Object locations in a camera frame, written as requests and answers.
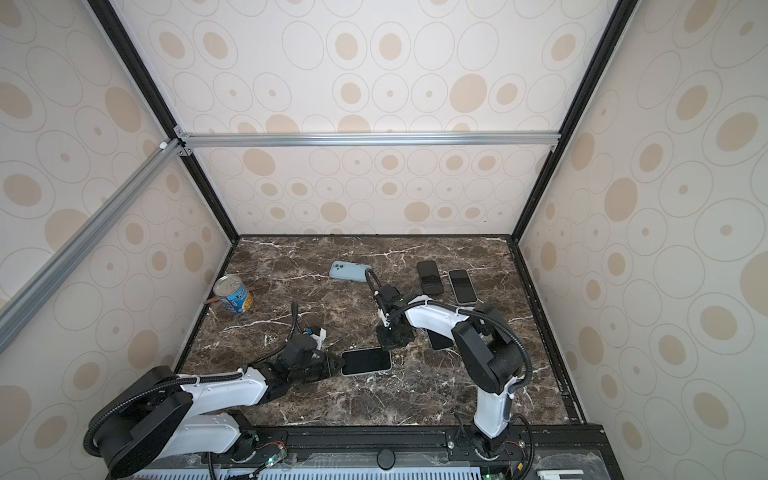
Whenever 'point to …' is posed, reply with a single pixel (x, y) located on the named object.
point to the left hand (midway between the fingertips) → (352, 361)
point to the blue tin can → (232, 293)
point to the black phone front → (430, 277)
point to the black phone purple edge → (462, 286)
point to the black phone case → (432, 283)
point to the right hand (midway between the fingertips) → (388, 347)
